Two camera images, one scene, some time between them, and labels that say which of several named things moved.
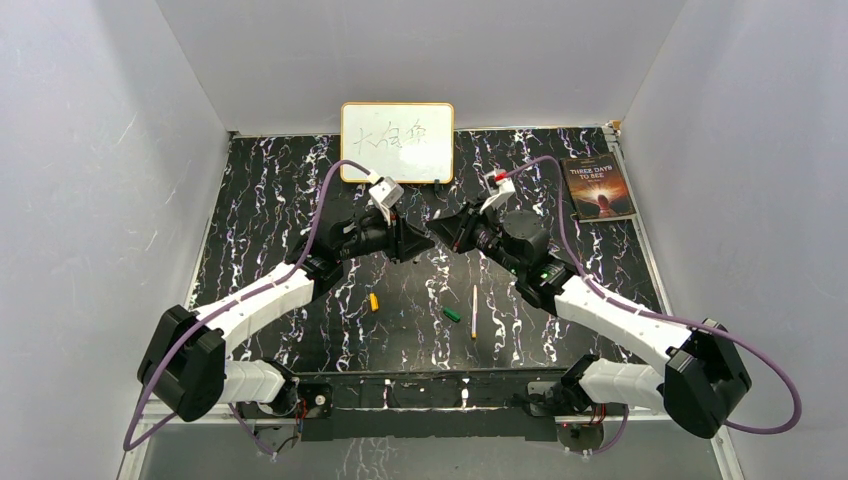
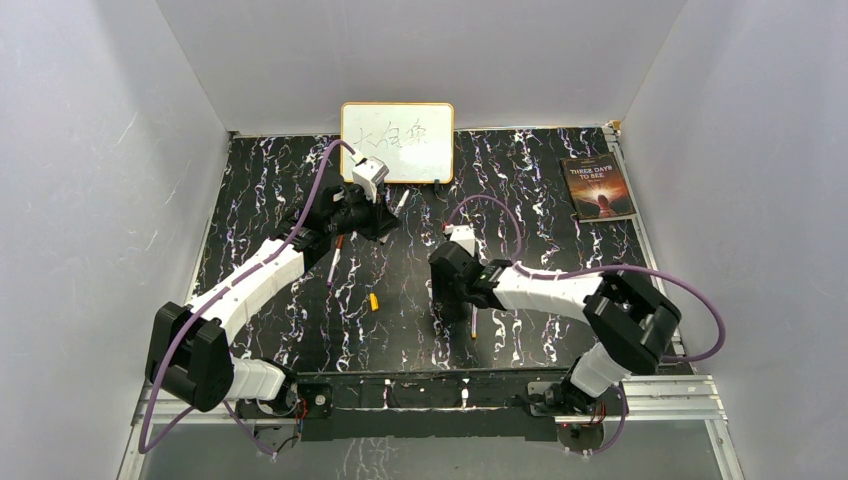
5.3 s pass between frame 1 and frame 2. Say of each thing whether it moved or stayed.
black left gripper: moved
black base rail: stayed
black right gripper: moved
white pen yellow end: stayed
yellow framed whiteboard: stayed
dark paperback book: stayed
